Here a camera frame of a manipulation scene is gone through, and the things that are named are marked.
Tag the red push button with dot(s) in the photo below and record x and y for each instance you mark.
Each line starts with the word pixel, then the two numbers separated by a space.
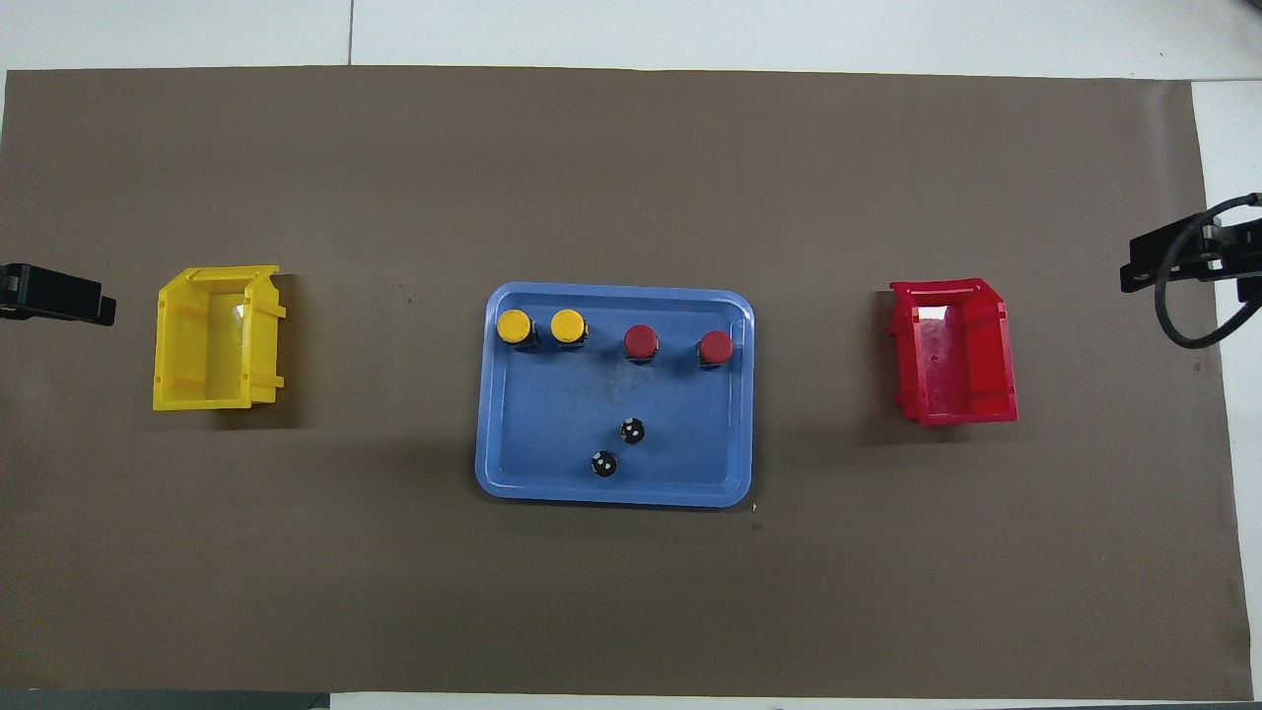
pixel 641 341
pixel 716 347

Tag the red plastic storage bin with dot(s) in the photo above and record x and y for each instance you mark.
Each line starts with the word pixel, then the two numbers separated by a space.
pixel 951 355

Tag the brown paper table mat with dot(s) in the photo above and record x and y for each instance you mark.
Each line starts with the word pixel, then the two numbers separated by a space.
pixel 631 602

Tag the blue plastic tray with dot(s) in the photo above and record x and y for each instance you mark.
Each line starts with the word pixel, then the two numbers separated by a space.
pixel 562 424

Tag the yellow plastic storage bin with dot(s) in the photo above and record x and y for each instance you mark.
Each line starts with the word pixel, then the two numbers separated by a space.
pixel 202 345

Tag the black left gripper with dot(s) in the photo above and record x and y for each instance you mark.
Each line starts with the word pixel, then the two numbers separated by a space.
pixel 10 291

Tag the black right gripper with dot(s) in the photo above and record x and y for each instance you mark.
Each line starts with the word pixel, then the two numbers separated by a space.
pixel 1232 247

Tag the black cylindrical capacitor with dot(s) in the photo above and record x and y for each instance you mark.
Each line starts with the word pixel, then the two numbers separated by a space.
pixel 604 463
pixel 632 431

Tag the yellow push button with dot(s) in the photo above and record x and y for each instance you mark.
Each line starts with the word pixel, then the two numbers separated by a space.
pixel 516 326
pixel 569 325

